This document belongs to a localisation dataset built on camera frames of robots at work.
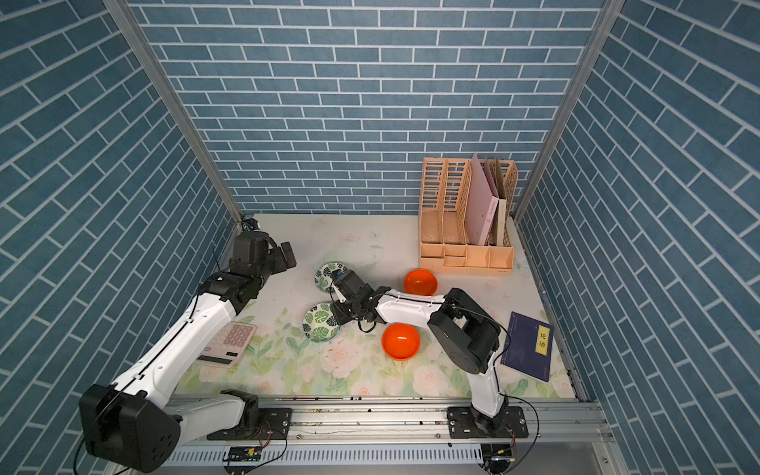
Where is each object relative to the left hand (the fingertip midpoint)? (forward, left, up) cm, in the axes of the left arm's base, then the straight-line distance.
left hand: (283, 250), depth 81 cm
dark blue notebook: (-18, -71, -22) cm, 76 cm away
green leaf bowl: (+5, -7, -20) cm, 22 cm away
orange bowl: (+2, -40, -19) cm, 44 cm away
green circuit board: (-44, +6, -26) cm, 51 cm away
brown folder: (+15, -63, +7) cm, 65 cm away
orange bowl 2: (-18, -33, -20) cm, 42 cm away
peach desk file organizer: (+33, -51, -21) cm, 64 cm away
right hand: (-9, -13, -18) cm, 24 cm away
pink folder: (+15, -57, +5) cm, 59 cm away
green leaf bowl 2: (-11, -8, -22) cm, 26 cm away
